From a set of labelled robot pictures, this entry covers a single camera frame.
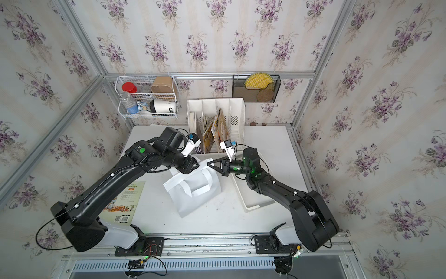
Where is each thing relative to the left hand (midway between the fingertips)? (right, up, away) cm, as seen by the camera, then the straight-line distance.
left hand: (197, 166), depth 70 cm
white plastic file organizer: (-2, +26, +24) cm, 35 cm away
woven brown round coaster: (+34, +36, +28) cm, 57 cm away
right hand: (+5, 0, +3) cm, 6 cm away
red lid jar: (-41, +40, +22) cm, 61 cm away
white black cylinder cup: (-23, +29, +23) cm, 43 cm away
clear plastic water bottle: (-38, +29, +21) cm, 52 cm away
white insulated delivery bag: (-3, -9, -4) cm, 10 cm away
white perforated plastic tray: (+24, -18, +14) cm, 33 cm away
